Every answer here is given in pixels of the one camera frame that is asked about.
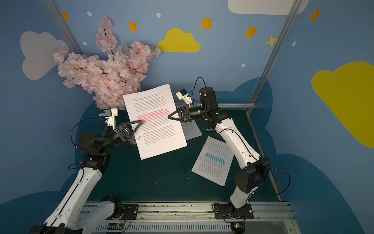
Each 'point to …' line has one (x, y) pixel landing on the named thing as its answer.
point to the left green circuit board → (115, 226)
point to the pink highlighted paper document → (159, 133)
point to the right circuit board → (239, 228)
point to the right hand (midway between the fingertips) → (172, 117)
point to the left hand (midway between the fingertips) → (141, 121)
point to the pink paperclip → (138, 137)
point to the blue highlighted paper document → (215, 161)
